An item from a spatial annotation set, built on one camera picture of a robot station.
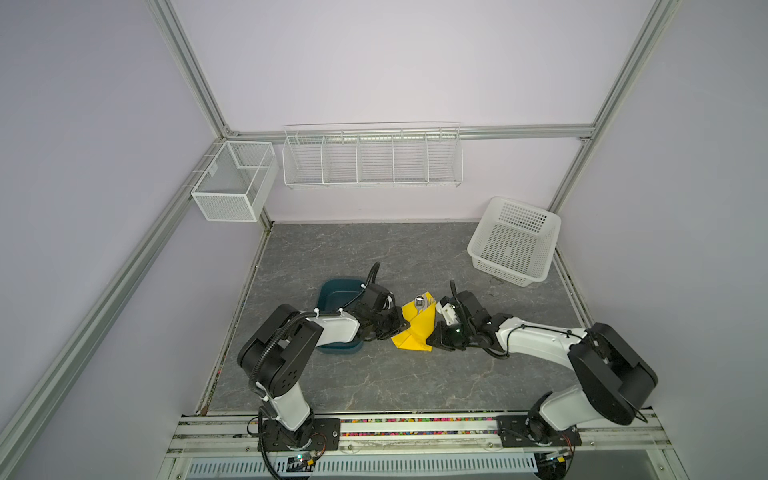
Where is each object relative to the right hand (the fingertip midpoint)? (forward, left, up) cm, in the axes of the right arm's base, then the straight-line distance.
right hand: (426, 344), depth 86 cm
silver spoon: (+15, +1, -1) cm, 15 cm away
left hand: (+5, +4, 0) cm, 6 cm away
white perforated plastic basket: (+32, -31, +8) cm, 45 cm away
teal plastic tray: (+17, +30, -2) cm, 35 cm away
